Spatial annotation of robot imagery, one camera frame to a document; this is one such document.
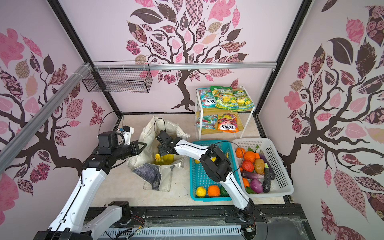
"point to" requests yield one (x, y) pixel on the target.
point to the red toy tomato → (247, 165)
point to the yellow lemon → (201, 191)
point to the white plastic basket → (281, 186)
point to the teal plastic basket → (198, 177)
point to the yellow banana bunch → (165, 159)
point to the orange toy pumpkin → (249, 156)
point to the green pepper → (223, 192)
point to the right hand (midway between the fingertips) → (164, 146)
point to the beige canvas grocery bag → (155, 176)
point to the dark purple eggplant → (269, 172)
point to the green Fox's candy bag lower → (209, 121)
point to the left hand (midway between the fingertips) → (146, 147)
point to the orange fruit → (213, 191)
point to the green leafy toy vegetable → (249, 148)
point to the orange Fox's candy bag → (227, 123)
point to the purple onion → (256, 186)
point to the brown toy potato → (259, 166)
